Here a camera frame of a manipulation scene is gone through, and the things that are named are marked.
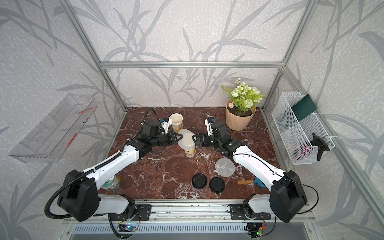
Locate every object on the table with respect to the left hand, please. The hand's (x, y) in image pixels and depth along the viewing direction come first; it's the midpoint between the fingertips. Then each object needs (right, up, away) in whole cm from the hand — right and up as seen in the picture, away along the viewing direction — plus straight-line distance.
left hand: (183, 137), depth 79 cm
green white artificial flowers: (+34, +22, +5) cm, 41 cm away
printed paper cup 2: (+3, -10, +9) cm, 14 cm away
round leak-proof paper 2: (+24, -19, +10) cm, 32 cm away
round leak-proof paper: (+2, -2, 0) cm, 3 cm away
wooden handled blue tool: (+41, -25, +4) cm, 48 cm away
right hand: (+8, 0, +2) cm, 8 cm away
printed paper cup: (-6, +9, +16) cm, 20 cm away
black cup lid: (+8, -25, +4) cm, 27 cm away
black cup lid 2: (+18, -26, +2) cm, 32 cm away
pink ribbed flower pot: (+33, +10, +16) cm, 38 cm away
